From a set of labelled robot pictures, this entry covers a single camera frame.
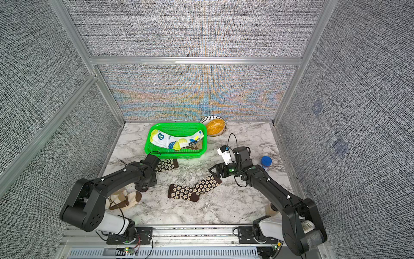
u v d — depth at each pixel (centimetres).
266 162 90
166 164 97
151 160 74
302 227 41
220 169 73
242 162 65
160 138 101
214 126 108
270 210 73
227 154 75
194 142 101
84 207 43
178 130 117
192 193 86
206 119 117
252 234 73
